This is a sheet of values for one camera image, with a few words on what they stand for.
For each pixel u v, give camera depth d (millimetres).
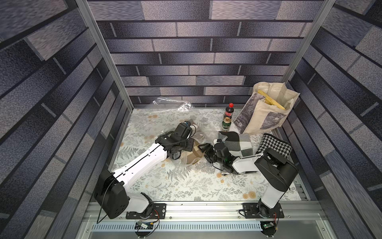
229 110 1061
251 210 731
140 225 707
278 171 477
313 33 780
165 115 1167
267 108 855
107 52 866
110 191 392
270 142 948
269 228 722
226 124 975
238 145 975
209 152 813
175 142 557
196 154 923
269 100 907
